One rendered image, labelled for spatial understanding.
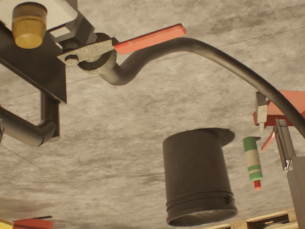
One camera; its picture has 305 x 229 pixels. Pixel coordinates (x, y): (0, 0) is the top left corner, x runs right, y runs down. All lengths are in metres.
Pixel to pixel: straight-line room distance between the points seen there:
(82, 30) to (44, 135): 0.13
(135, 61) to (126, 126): 1.25
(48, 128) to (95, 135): 1.48
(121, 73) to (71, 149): 1.52
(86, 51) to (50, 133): 0.11
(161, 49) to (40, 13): 0.40
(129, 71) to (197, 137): 1.41
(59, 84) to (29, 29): 0.15
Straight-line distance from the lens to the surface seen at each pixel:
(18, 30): 0.51
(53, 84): 0.62
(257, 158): 2.30
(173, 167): 2.10
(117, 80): 0.69
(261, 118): 1.96
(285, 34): 1.56
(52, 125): 0.61
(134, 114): 1.90
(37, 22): 0.51
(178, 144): 2.11
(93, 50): 0.58
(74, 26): 0.59
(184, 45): 0.98
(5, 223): 3.54
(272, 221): 4.69
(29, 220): 3.48
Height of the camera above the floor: 0.78
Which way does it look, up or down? 24 degrees down
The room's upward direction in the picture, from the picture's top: 173 degrees clockwise
